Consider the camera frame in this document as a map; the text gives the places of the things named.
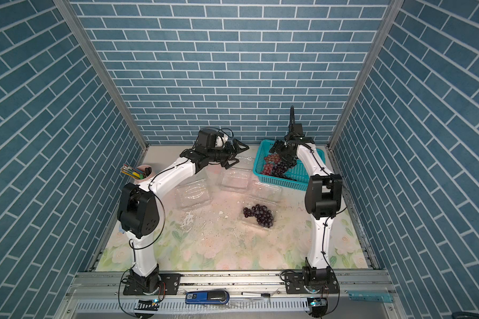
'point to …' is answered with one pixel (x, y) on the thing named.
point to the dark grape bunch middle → (279, 169)
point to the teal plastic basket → (300, 175)
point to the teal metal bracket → (374, 296)
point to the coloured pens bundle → (132, 172)
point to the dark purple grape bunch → (263, 215)
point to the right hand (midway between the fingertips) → (276, 153)
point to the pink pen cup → (147, 170)
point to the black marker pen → (265, 295)
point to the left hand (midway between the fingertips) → (249, 154)
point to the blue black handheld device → (219, 297)
